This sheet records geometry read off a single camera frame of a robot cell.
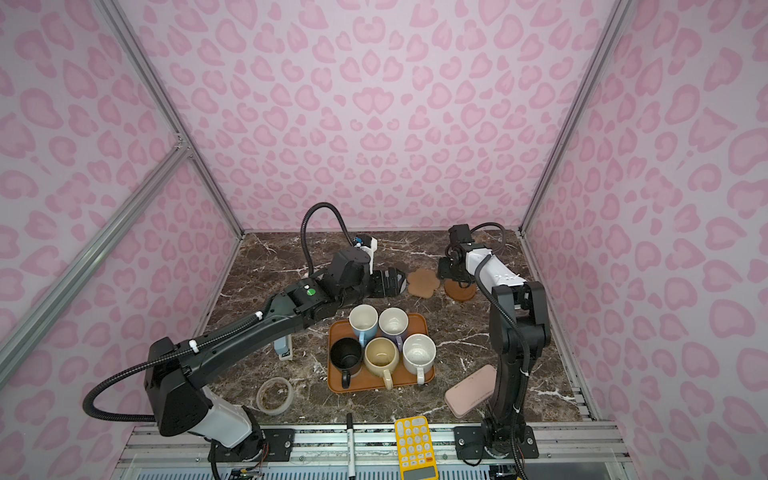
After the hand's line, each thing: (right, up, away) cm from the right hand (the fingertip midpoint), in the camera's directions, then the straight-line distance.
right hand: (452, 270), depth 98 cm
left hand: (-19, +1, -24) cm, 30 cm away
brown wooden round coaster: (+2, -8, +5) cm, 9 cm away
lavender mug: (-19, -16, -5) cm, 26 cm away
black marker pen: (-29, -41, -25) cm, 57 cm away
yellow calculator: (-14, -42, -26) cm, 51 cm away
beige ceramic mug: (-23, -25, -11) cm, 36 cm away
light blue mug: (-28, -14, -7) cm, 33 cm away
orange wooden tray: (-28, -29, -16) cm, 43 cm away
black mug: (-33, -24, -12) cm, 42 cm away
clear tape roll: (-52, -34, -16) cm, 64 cm away
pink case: (+2, -32, -17) cm, 36 cm away
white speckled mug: (-12, -24, -12) cm, 29 cm away
